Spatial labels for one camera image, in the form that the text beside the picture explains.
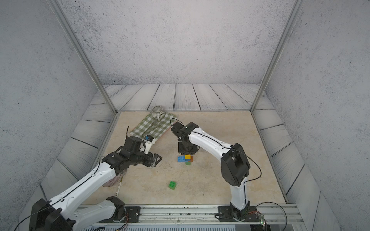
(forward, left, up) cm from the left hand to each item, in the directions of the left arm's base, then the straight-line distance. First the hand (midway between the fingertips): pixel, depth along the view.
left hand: (158, 156), depth 79 cm
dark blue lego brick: (+2, -16, -8) cm, 18 cm away
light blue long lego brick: (+2, -12, -8) cm, 15 cm away
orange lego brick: (+2, -18, -7) cm, 20 cm away
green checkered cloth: (+33, +13, -14) cm, 38 cm away
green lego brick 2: (-11, -7, -12) cm, 18 cm away
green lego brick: (+2, -16, -13) cm, 21 cm away
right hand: (+3, -15, -4) cm, 16 cm away
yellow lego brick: (+2, -16, -5) cm, 17 cm away
